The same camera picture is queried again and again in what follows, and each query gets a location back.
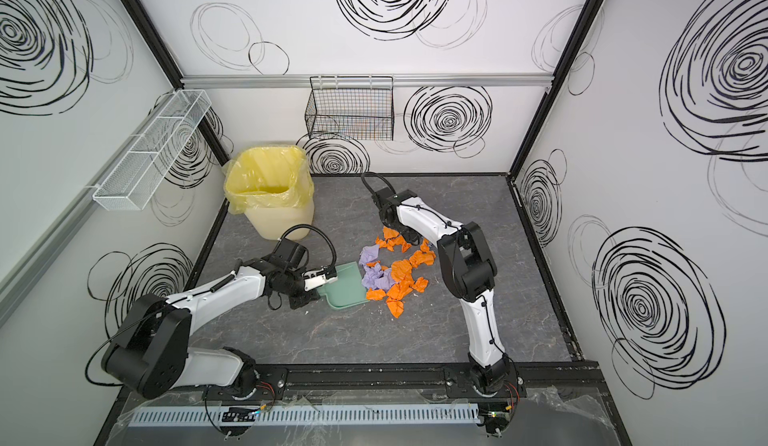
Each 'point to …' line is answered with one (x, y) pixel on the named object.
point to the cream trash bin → (272, 222)
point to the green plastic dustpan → (348, 289)
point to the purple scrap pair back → (368, 254)
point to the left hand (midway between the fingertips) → (318, 288)
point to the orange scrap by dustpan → (423, 256)
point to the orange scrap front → (377, 294)
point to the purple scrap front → (377, 278)
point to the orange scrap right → (392, 239)
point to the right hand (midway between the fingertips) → (426, 230)
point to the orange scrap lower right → (420, 284)
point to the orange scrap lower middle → (398, 291)
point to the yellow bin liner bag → (267, 177)
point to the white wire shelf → (134, 178)
